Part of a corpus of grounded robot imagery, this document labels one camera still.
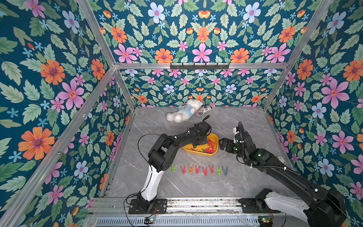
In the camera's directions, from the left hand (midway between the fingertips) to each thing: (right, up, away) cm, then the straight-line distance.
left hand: (205, 140), depth 98 cm
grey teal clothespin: (+11, -17, -14) cm, 24 cm away
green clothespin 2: (+7, -17, -13) cm, 23 cm away
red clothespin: (-14, -17, -12) cm, 25 cm away
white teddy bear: (-15, +21, +9) cm, 27 cm away
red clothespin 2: (-6, -17, -12) cm, 22 cm away
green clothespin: (-21, -16, -12) cm, 29 cm away
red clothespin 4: (+3, -16, -12) cm, 21 cm away
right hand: (+9, +2, -18) cm, 21 cm away
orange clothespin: (-10, -16, -12) cm, 23 cm away
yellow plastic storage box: (-4, -6, -3) cm, 8 cm away
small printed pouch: (0, +23, +17) cm, 28 cm away
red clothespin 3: (-1, -18, -12) cm, 22 cm away
